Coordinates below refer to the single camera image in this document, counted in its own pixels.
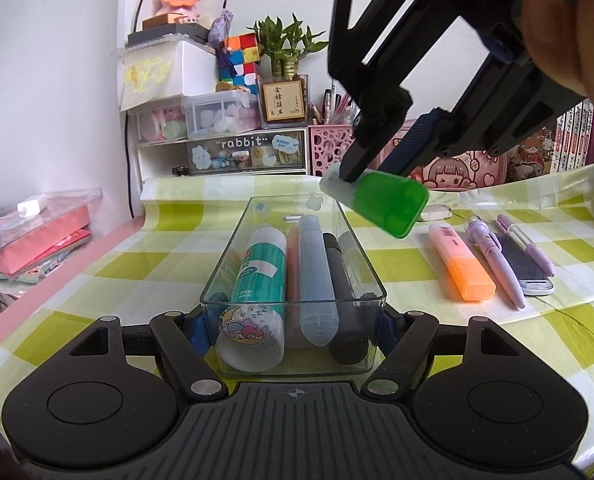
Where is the purple fabric sachet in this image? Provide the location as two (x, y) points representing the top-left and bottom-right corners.
(208, 9), (235, 51)

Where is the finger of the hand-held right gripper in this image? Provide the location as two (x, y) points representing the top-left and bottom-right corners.
(328, 0), (458, 183)
(377, 15), (594, 178)

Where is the white box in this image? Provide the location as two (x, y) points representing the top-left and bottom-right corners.
(119, 37), (220, 111)

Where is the pink highlighter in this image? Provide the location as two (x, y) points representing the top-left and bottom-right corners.
(284, 227), (310, 350)

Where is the teal glue stick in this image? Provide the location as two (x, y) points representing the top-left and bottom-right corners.
(216, 226), (288, 373)

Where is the purple clear pen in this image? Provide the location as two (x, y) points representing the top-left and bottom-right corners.
(494, 213), (556, 278)

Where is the yellow sticker sheet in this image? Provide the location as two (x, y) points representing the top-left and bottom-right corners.
(118, 52), (175, 111)

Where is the white drawer organizer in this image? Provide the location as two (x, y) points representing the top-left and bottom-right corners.
(136, 127), (310, 181)

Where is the brown wooden block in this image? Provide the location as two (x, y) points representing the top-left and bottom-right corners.
(142, 11), (182, 31)

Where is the green highlighter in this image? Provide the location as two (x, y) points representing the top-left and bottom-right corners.
(319, 162), (431, 239)

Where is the cartoon paperback book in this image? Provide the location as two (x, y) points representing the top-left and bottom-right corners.
(552, 112), (570, 173)
(564, 107), (582, 168)
(584, 99), (594, 163)
(574, 102), (592, 166)

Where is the bunch of pens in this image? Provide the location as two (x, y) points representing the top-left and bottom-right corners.
(309, 87), (360, 127)

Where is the green checked tablecloth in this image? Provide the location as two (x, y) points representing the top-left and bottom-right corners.
(0, 162), (594, 471)

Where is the dark grey box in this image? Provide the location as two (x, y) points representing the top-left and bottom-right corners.
(127, 22), (212, 46)

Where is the black marker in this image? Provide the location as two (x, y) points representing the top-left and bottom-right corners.
(323, 232), (370, 365)

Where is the pink cartoon book slipcase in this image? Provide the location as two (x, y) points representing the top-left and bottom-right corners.
(506, 97), (594, 184)

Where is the light blue marker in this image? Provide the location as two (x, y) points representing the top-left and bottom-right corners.
(297, 215), (338, 348)

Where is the person's right hand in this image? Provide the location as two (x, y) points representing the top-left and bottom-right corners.
(522, 0), (594, 106)

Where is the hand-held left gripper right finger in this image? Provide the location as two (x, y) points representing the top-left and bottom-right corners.
(361, 307), (528, 402)

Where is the white eraser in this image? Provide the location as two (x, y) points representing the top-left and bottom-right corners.
(421, 204), (454, 222)

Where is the clear box of tape rolls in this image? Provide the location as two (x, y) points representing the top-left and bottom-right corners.
(136, 106), (188, 143)

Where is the stack of booklets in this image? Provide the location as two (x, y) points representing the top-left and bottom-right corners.
(0, 230), (95, 286)

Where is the orange highlighter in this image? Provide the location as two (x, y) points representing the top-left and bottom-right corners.
(428, 223), (498, 302)

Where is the lucky bamboo in glass vase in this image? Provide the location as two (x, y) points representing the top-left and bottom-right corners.
(247, 14), (330, 128)

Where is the pink perforated pen holder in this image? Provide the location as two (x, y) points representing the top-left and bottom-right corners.
(308, 125), (360, 177)

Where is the clear plastic tray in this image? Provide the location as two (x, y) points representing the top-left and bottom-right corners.
(198, 194), (388, 375)

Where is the purple cat pen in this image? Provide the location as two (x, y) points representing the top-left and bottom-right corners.
(464, 215), (526, 310)

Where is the black cable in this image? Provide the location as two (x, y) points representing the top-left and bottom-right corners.
(124, 0), (160, 218)

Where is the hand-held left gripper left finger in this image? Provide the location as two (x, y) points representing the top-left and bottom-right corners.
(62, 310), (230, 402)

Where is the pink cartoon pencil case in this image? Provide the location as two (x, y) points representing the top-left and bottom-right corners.
(372, 127), (510, 192)

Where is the clear storage box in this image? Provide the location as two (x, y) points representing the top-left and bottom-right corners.
(181, 91), (262, 140)

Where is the colourful puzzle cube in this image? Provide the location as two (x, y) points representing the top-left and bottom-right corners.
(219, 32), (262, 95)

